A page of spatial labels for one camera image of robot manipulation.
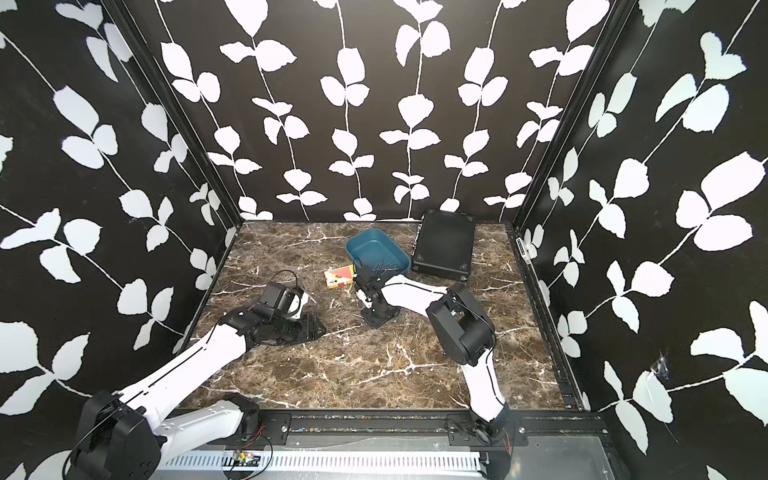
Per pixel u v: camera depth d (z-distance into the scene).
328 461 0.70
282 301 0.65
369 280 0.76
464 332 0.52
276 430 0.74
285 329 0.68
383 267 1.07
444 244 1.22
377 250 1.11
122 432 0.38
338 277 1.02
